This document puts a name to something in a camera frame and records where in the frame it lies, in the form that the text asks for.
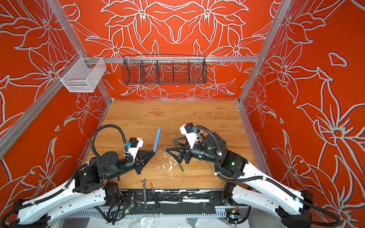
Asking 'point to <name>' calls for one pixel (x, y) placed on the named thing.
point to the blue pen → (157, 140)
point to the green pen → (180, 166)
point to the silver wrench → (145, 208)
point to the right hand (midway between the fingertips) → (169, 147)
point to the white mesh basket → (84, 74)
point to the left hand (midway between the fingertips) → (154, 152)
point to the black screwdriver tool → (155, 197)
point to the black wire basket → (164, 70)
